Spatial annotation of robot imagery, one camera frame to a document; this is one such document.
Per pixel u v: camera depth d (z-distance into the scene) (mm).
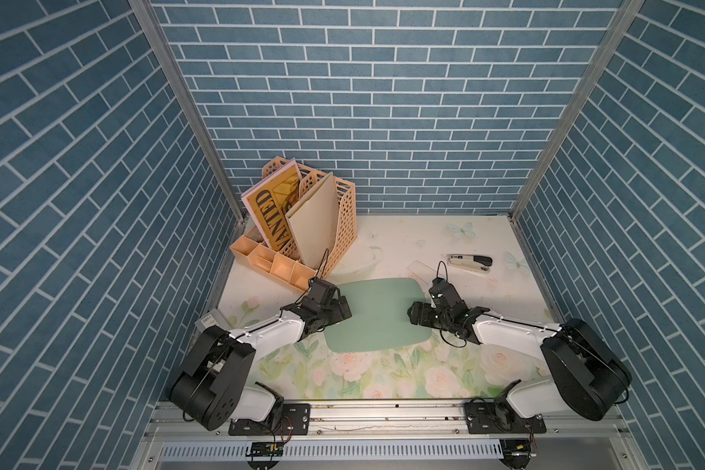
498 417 668
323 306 722
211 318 891
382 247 1118
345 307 829
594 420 435
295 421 732
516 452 703
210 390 422
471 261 1019
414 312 843
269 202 917
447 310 706
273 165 1019
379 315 887
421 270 1048
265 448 719
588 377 433
